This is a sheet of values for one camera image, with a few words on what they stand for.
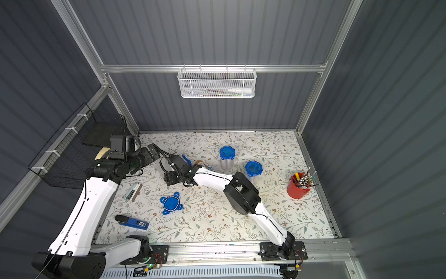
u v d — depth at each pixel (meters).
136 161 0.66
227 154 0.93
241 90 0.87
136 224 0.79
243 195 0.59
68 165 0.69
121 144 0.52
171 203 0.88
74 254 0.37
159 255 0.72
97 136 0.82
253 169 0.88
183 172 0.72
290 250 0.64
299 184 0.77
